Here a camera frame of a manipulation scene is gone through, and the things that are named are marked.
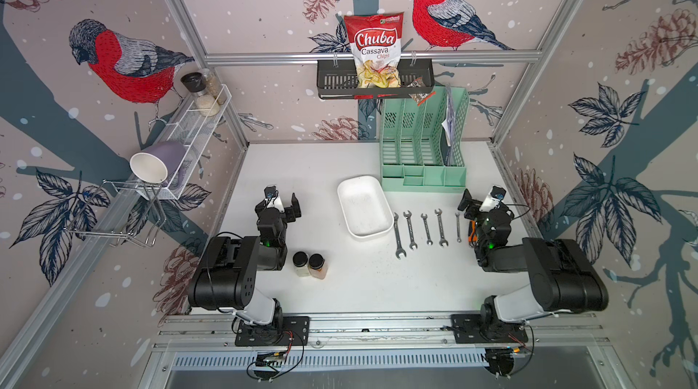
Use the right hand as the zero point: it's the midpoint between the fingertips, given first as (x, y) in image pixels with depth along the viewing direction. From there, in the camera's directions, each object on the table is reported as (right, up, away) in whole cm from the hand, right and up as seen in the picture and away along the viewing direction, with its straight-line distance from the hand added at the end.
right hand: (478, 190), depth 90 cm
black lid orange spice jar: (-53, -20, -14) cm, 58 cm away
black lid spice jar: (-58, -20, -12) cm, 63 cm away
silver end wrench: (-22, -18, 0) cm, 29 cm away
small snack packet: (-20, +32, 0) cm, 37 cm away
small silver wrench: (-12, -18, 0) cm, 21 cm away
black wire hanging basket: (-49, +39, +5) cm, 63 cm away
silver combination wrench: (-17, -10, +7) cm, 21 cm away
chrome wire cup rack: (-93, -1, -32) cm, 99 cm away
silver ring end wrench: (-28, -20, -3) cm, 34 cm away
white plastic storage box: (-38, -7, +6) cm, 39 cm away
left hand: (-66, 0, +1) cm, 67 cm away
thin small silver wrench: (-7, -17, 0) cm, 18 cm away
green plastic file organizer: (-17, +16, +28) cm, 36 cm away
